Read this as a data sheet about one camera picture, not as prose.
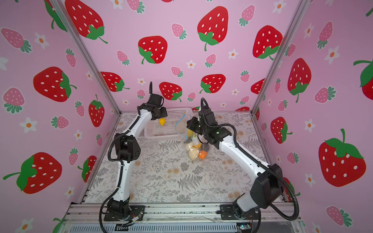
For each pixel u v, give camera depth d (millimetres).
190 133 915
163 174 880
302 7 691
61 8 686
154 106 769
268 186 415
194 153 904
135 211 747
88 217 734
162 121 1104
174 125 1111
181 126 1097
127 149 623
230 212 735
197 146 895
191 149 903
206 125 580
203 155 900
